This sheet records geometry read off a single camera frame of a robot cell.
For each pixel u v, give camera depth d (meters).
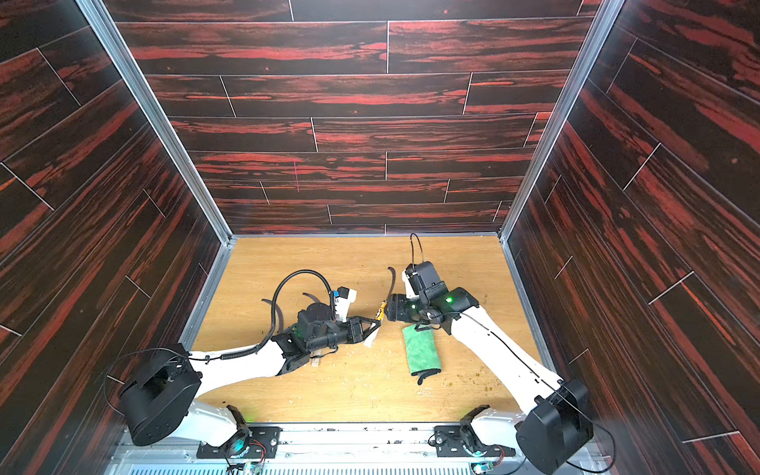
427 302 0.59
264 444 0.73
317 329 0.63
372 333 0.75
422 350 0.84
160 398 0.43
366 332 0.75
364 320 0.74
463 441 0.65
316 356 0.69
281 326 0.82
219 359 0.50
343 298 0.74
